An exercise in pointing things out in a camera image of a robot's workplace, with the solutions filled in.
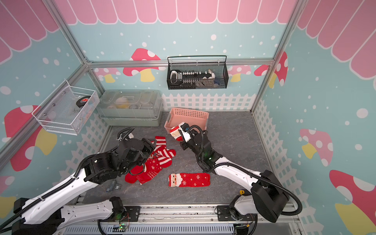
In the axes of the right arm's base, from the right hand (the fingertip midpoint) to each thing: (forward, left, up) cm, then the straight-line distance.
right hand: (179, 130), depth 76 cm
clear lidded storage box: (+29, +37, -10) cm, 48 cm away
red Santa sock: (-17, -4, -26) cm, 32 cm away
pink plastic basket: (+32, -5, -24) cm, 41 cm away
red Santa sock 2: (0, +2, -1) cm, 3 cm away
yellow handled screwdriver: (-25, -33, -24) cm, 48 cm away
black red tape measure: (+11, +52, +10) cm, 54 cm away
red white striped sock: (-2, +12, -24) cm, 27 cm away
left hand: (-12, +10, +3) cm, 16 cm away
